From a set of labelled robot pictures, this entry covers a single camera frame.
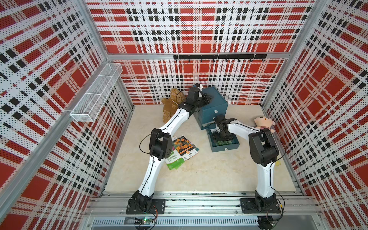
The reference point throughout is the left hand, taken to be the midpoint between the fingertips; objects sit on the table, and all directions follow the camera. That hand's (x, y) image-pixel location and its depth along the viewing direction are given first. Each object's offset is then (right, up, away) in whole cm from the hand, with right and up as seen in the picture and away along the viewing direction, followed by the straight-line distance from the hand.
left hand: (215, 96), depth 92 cm
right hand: (+6, -29, +7) cm, 30 cm away
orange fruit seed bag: (-22, -33, +4) cm, 40 cm away
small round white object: (+39, -43, -3) cm, 58 cm away
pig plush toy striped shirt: (+36, -17, +10) cm, 41 cm away
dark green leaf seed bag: (+6, -31, +6) cm, 33 cm away
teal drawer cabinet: (+1, -6, +1) cm, 6 cm away
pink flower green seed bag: (-26, -41, -3) cm, 49 cm away
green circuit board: (-38, -65, -22) cm, 78 cm away
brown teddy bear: (-31, -4, +16) cm, 36 cm away
